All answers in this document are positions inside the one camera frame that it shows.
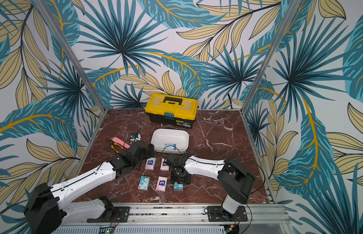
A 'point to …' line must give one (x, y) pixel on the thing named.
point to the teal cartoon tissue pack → (144, 183)
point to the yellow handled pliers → (112, 146)
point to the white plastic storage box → (160, 137)
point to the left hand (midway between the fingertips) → (147, 149)
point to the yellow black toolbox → (171, 109)
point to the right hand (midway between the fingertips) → (176, 182)
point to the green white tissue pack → (179, 187)
